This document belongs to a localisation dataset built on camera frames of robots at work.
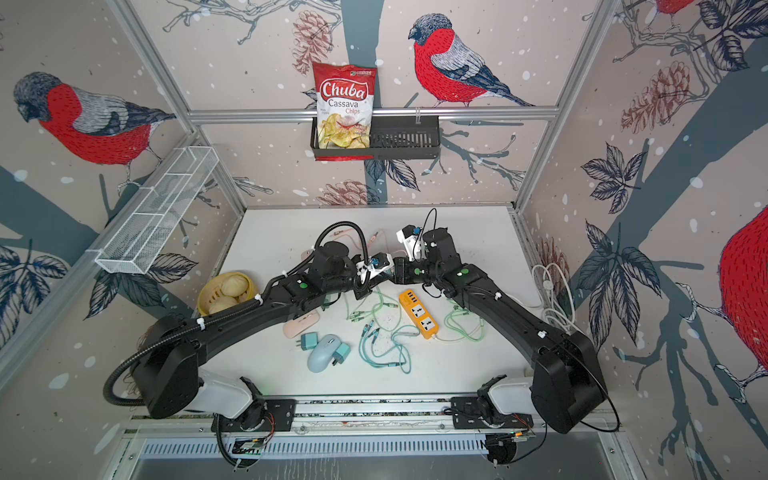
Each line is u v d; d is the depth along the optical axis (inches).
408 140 42.0
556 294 39.3
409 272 27.3
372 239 42.1
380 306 36.7
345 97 32.9
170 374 16.0
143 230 29.2
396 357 33.4
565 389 15.9
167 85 33.1
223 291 36.4
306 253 41.2
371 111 34.0
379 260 25.7
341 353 31.9
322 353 32.2
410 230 28.7
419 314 34.6
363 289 26.4
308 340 33.1
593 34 29.9
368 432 28.2
